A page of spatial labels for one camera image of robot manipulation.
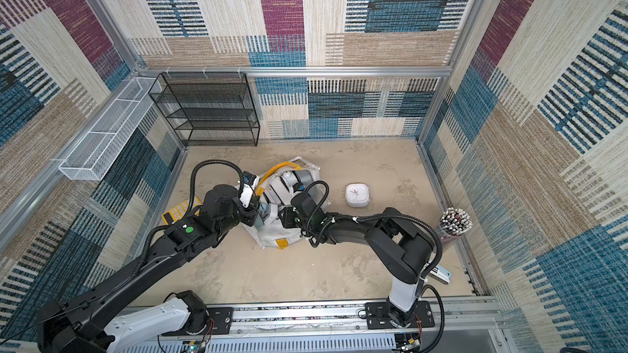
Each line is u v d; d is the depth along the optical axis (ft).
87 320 1.29
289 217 2.59
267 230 2.91
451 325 2.41
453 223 2.43
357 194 3.23
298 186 2.67
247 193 2.13
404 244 1.59
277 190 3.03
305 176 2.96
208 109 3.61
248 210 2.17
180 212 3.15
